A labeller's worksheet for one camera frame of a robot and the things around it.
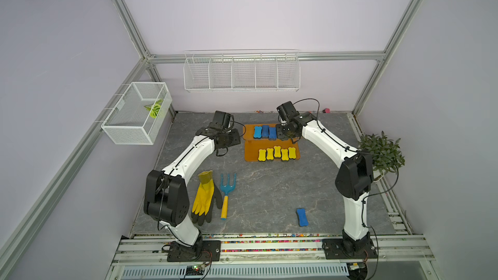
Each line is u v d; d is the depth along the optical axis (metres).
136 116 0.82
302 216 0.81
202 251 0.71
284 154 0.99
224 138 0.72
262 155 0.99
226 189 0.90
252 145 1.05
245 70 0.99
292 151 1.00
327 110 1.24
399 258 0.72
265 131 0.92
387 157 0.78
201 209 0.83
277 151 0.99
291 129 0.67
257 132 0.91
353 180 0.51
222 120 0.69
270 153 0.99
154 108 0.81
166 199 0.45
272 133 0.90
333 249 0.74
